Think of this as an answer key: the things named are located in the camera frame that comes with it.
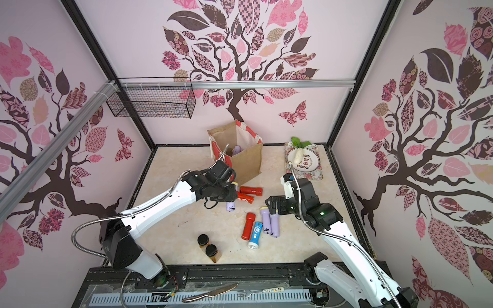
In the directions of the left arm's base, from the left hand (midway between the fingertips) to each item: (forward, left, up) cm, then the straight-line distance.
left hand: (232, 199), depth 79 cm
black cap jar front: (-18, +9, -11) cm, 22 cm away
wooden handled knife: (-32, +8, -15) cm, 36 cm away
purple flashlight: (-4, -15, -13) cm, 20 cm away
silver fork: (-31, -6, -16) cm, 36 cm away
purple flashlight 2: (-4, -19, -12) cm, 23 cm away
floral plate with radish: (+35, -39, -15) cm, 55 cm away
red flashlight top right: (+12, -8, -12) cm, 19 cm away
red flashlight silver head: (+8, -6, -13) cm, 16 cm away
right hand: (-2, -18, +3) cm, 18 cm away
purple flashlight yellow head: (+40, +1, -12) cm, 42 cm away
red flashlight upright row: (-8, -6, -14) cm, 18 cm away
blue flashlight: (-11, -10, -13) cm, 20 cm away
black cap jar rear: (-15, +12, -7) cm, 20 cm away
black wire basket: (+48, +39, +19) cm, 65 cm away
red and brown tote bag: (+43, +1, -10) cm, 44 cm away
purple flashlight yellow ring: (-4, 0, +2) cm, 4 cm away
